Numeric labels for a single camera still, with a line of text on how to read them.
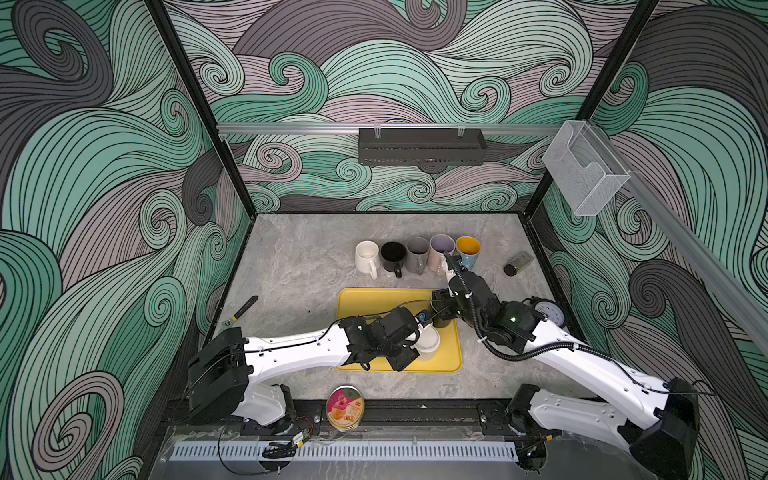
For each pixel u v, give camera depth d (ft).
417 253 3.10
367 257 3.25
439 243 3.29
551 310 2.96
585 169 2.61
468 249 3.28
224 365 1.53
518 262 3.32
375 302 3.27
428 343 2.57
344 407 2.35
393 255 3.27
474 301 1.76
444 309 2.16
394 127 3.09
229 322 2.95
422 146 3.13
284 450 2.34
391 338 1.91
